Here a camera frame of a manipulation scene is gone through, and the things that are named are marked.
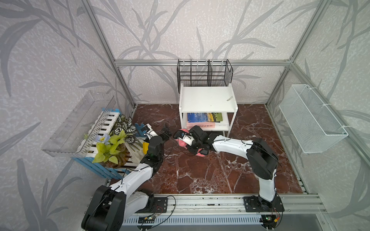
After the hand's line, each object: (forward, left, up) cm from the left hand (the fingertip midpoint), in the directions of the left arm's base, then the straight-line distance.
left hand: (161, 126), depth 83 cm
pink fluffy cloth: (-8, -13, -7) cm, 17 cm away
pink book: (+1, -23, +1) cm, 23 cm away
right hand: (-4, -14, -12) cm, 20 cm away
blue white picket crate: (-3, +26, +7) cm, 27 cm away
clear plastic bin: (-12, +38, +9) cm, 41 cm away
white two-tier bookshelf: (+8, -26, +15) cm, 31 cm away
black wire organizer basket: (+41, -26, +10) cm, 50 cm away
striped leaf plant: (-4, +18, +7) cm, 19 cm away
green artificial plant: (-17, +20, +4) cm, 27 cm away
